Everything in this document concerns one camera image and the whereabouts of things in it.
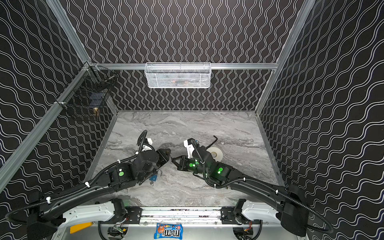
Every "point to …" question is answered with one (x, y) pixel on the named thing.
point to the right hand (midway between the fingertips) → (171, 161)
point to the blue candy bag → (169, 230)
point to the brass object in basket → (95, 109)
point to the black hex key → (213, 142)
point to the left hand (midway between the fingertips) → (175, 152)
